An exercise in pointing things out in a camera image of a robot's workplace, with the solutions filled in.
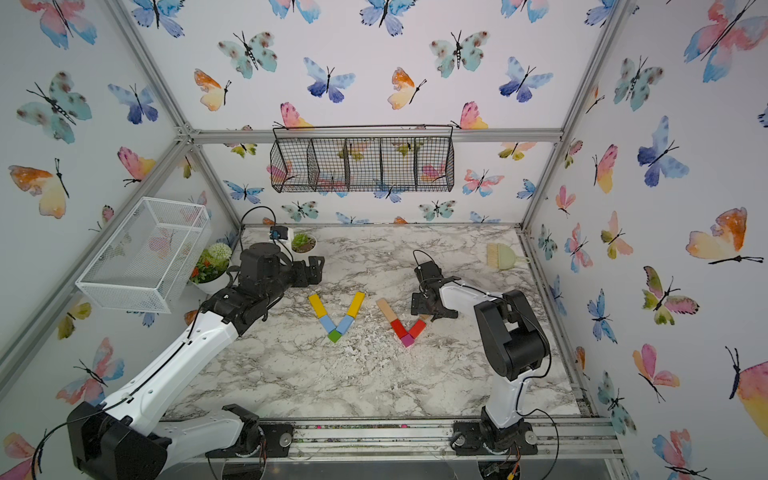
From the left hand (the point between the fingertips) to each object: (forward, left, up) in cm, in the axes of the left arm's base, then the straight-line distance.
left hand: (309, 256), depth 77 cm
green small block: (-10, -3, -26) cm, 28 cm away
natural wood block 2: (-5, -31, -25) cm, 40 cm away
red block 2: (-8, -28, -27) cm, 40 cm away
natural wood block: (-3, -19, -26) cm, 32 cm away
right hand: (-1, -34, -25) cm, 42 cm away
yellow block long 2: (+1, -9, -27) cm, 28 cm away
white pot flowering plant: (+6, +35, -15) cm, 38 cm away
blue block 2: (-6, -6, -26) cm, 28 cm away
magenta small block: (-12, -25, -27) cm, 39 cm away
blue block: (-6, 0, -26) cm, 27 cm away
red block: (-8, -23, -27) cm, 36 cm away
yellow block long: (+1, +4, -27) cm, 27 cm away
